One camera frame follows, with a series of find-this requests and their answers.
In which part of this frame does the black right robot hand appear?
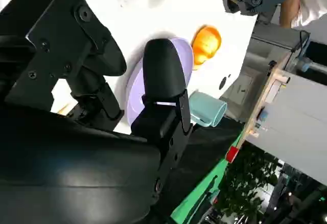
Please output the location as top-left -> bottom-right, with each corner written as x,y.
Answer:
0,0 -> 194,224

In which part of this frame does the person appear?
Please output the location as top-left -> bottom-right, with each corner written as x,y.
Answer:
278,0 -> 327,30

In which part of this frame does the grey cabinet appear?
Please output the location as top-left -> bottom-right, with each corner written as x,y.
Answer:
251,24 -> 303,56

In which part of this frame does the orange and white bread roll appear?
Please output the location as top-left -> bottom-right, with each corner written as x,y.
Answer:
191,24 -> 222,71

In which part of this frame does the lilac plate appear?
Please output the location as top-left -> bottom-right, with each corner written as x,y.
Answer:
126,37 -> 194,127

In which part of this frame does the pale green mug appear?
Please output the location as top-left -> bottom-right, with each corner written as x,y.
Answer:
189,91 -> 228,128

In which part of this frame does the wooden-edged grey workshop desk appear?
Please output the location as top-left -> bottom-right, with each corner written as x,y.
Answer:
236,55 -> 327,186

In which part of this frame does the black backdrop cloth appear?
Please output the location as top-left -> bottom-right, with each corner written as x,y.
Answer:
163,121 -> 245,222

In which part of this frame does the red block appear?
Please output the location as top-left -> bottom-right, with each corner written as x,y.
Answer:
225,145 -> 240,164

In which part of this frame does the green leafy plant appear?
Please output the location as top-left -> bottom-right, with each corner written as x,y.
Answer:
217,144 -> 283,224

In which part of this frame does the thin black workshop cable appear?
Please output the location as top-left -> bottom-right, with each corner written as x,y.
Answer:
293,30 -> 311,59

